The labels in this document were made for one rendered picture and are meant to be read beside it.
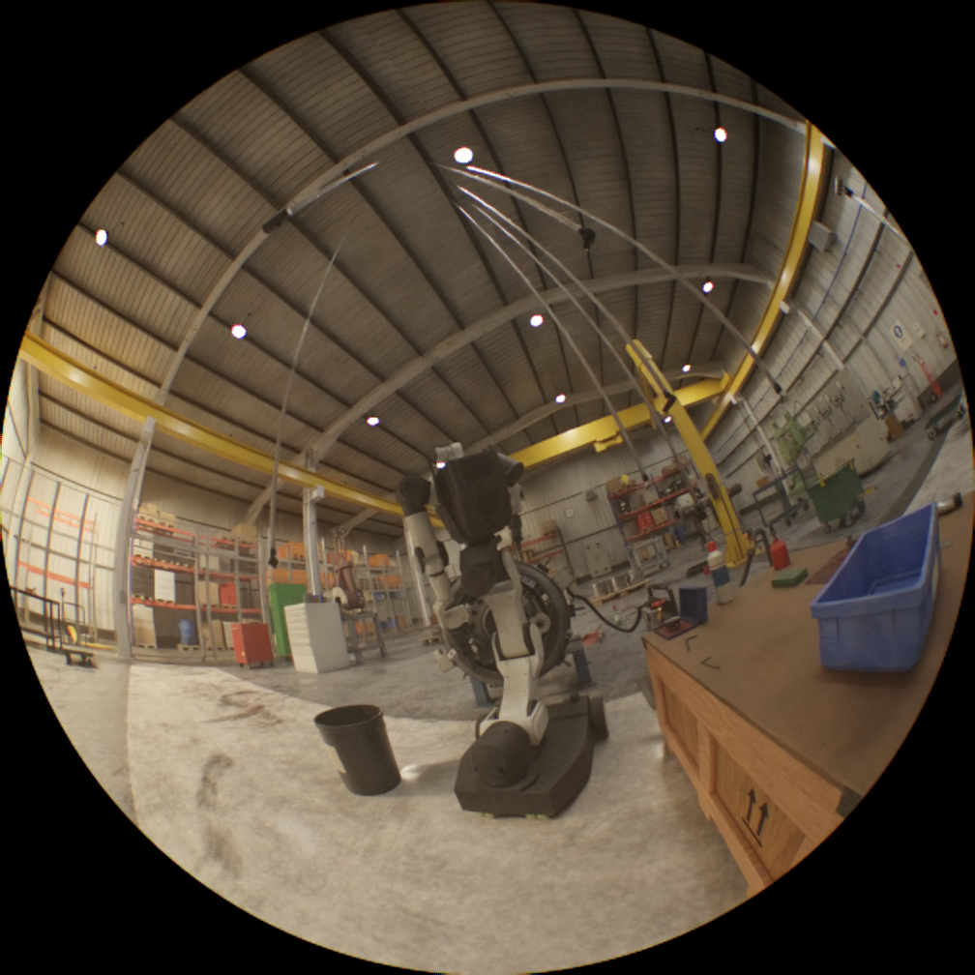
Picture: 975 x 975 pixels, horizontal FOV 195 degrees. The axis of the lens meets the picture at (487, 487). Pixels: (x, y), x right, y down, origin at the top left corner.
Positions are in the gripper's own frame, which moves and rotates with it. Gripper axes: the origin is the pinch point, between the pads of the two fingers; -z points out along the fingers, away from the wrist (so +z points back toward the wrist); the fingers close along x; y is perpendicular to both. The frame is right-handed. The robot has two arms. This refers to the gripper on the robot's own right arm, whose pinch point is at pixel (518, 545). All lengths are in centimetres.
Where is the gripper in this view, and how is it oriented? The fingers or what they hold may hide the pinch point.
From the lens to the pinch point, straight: 172.0
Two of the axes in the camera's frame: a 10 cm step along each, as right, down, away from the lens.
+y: -9.4, 2.6, 2.3
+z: -1.7, -9.2, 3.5
